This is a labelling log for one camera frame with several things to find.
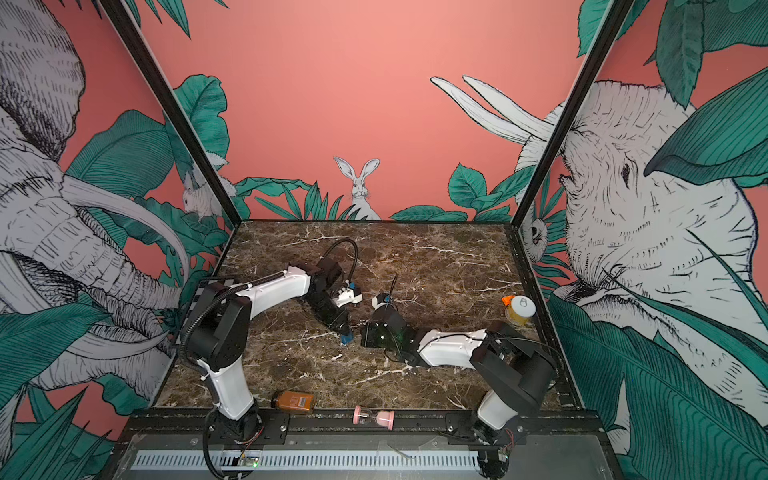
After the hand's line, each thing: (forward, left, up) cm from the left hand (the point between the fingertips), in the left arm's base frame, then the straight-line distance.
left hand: (347, 327), depth 86 cm
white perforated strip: (-31, +9, -5) cm, 33 cm away
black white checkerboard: (+19, +49, -3) cm, 53 cm away
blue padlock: (-3, 0, -2) cm, 4 cm away
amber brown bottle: (-19, +13, -1) cm, 23 cm away
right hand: (-2, -3, +1) cm, 3 cm away
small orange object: (+9, -51, -3) cm, 52 cm away
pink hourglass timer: (-24, -10, -3) cm, 26 cm away
